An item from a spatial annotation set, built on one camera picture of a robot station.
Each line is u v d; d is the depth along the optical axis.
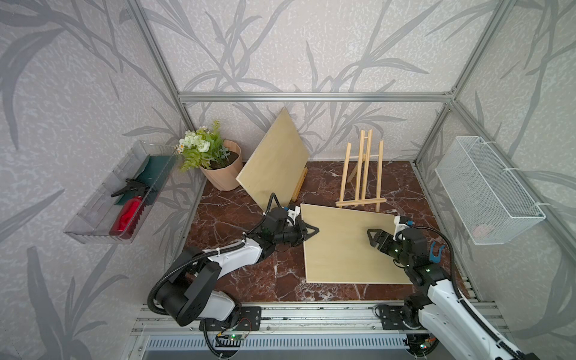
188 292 0.43
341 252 0.93
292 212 0.81
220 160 0.99
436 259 0.88
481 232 0.72
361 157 0.87
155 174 0.68
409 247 0.63
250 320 0.72
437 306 0.55
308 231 0.80
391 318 0.73
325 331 0.72
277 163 0.94
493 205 0.61
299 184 1.05
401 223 0.75
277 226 0.68
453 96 0.94
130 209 0.60
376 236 0.75
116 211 0.62
